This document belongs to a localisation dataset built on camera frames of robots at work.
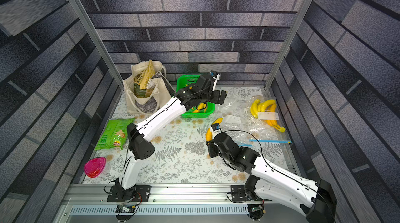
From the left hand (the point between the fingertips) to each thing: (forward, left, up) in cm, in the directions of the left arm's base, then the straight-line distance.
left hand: (220, 91), depth 78 cm
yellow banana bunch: (-18, +6, -12) cm, 23 cm away
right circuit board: (-48, -17, -33) cm, 60 cm away
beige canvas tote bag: (+2, +34, -8) cm, 35 cm away
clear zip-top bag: (-1, -30, -26) cm, 40 cm away
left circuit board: (-49, +46, -33) cm, 74 cm away
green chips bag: (-14, +60, -24) cm, 66 cm away
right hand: (-20, +7, -15) cm, 26 cm away
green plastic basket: (+6, +6, -27) cm, 28 cm away
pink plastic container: (-32, +61, -20) cm, 72 cm away
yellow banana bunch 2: (+8, -34, -22) cm, 42 cm away
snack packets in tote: (+10, +44, -6) cm, 46 cm away
